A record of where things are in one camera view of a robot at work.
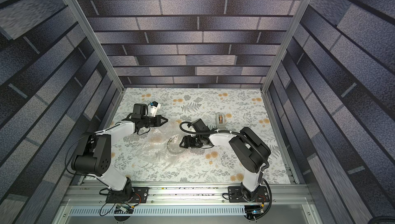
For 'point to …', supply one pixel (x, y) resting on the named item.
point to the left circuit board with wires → (124, 208)
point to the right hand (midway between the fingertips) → (183, 144)
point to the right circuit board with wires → (255, 211)
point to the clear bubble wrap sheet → (150, 146)
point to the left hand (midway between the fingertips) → (167, 119)
